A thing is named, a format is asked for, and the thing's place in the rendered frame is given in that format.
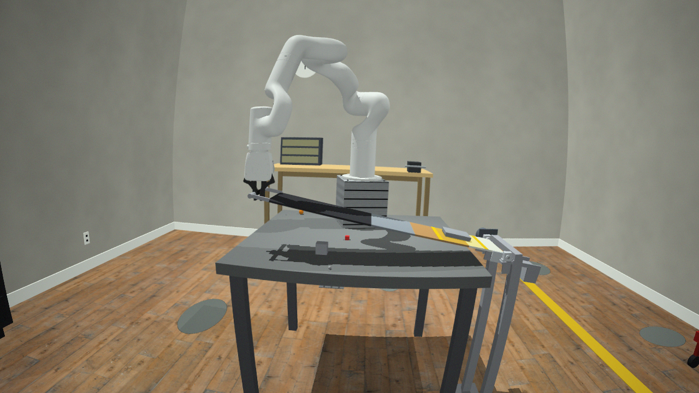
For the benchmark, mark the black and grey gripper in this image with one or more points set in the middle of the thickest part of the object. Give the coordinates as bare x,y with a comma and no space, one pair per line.
258,167

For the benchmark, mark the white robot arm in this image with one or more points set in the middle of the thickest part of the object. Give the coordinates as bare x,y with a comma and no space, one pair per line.
323,56

